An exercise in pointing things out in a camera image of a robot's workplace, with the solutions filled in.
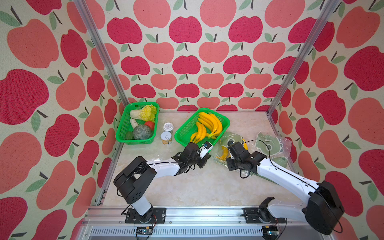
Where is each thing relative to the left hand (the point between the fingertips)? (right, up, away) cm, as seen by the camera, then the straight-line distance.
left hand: (210, 158), depth 86 cm
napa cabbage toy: (-44, +28, +22) cm, 56 cm away
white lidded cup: (-27, +18, +16) cm, 37 cm away
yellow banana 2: (-10, +11, +16) cm, 22 cm away
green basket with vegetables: (-51, +21, +26) cm, 61 cm away
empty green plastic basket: (-17, +13, +16) cm, 27 cm away
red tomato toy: (-40, +20, +19) cm, 49 cm away
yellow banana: (-4, +14, +14) cm, 20 cm away
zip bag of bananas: (+7, +1, +4) cm, 8 cm away
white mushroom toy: (-55, +21, +24) cm, 63 cm away
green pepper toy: (-54, +12, +15) cm, 57 cm away
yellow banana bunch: (+1, +19, +22) cm, 29 cm away
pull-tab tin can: (-28, +11, +13) cm, 32 cm away
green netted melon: (-44, +15, +10) cm, 47 cm away
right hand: (+12, -3, -2) cm, 12 cm away
